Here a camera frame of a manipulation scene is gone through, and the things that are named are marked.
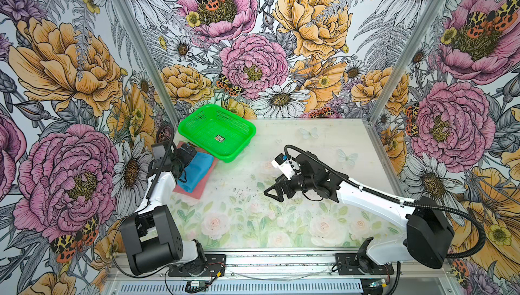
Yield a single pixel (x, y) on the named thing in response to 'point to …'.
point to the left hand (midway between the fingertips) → (191, 160)
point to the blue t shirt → (196, 172)
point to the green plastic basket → (219, 130)
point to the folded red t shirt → (198, 189)
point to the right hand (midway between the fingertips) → (274, 192)
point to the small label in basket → (219, 138)
